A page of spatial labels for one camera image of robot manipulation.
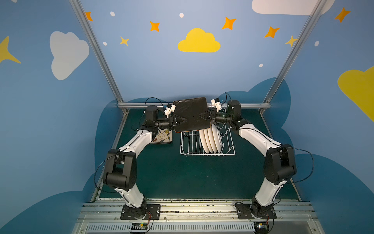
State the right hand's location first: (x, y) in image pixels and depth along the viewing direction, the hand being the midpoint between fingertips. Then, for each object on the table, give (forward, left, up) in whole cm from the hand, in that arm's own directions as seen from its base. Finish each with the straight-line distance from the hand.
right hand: (200, 114), depth 80 cm
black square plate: (+4, +6, -1) cm, 7 cm away
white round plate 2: (-8, -5, -14) cm, 17 cm away
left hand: (-4, +7, -2) cm, 9 cm away
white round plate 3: (-7, -8, -14) cm, 18 cm away
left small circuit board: (-51, +29, -32) cm, 67 cm away
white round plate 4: (-5, -12, -15) cm, 20 cm away
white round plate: (-8, -3, -14) cm, 16 cm away
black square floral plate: (+2, +25, -27) cm, 37 cm away
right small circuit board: (-48, -33, -32) cm, 67 cm away
